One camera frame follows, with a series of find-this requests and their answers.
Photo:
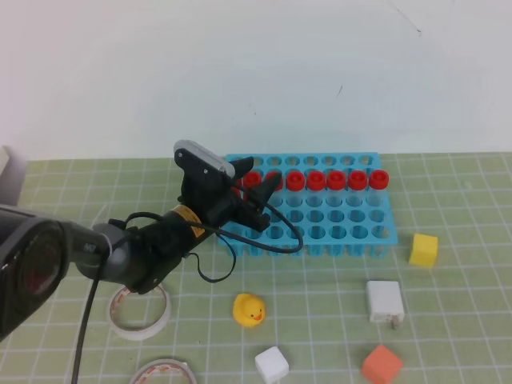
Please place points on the white tape roll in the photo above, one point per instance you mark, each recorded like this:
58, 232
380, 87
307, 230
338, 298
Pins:
164, 366
135, 318

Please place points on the red capped tube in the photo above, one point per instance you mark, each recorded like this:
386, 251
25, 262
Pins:
335, 183
276, 179
315, 184
357, 184
295, 183
378, 182
251, 179

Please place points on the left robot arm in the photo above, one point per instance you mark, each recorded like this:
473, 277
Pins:
37, 249

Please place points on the white foam cube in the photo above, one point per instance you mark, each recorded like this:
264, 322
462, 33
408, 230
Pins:
272, 365

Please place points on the blue tube rack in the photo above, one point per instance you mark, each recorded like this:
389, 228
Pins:
333, 222

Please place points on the white box at left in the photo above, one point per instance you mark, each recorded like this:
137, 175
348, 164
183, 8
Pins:
13, 173

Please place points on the orange foam cube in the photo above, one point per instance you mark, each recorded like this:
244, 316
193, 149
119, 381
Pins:
381, 366

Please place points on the yellow rubber duck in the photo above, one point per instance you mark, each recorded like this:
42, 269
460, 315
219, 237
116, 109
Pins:
248, 310

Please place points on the yellow foam cube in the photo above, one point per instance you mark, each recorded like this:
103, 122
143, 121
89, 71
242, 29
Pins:
424, 250

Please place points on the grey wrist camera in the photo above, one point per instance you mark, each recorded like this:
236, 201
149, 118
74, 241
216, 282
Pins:
201, 153

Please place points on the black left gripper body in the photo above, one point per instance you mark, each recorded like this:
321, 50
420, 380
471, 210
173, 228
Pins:
211, 194

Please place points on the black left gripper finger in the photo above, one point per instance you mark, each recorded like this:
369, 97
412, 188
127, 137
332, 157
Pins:
242, 166
259, 195

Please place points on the white power adapter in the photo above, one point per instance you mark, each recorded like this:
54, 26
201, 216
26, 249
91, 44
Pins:
384, 300

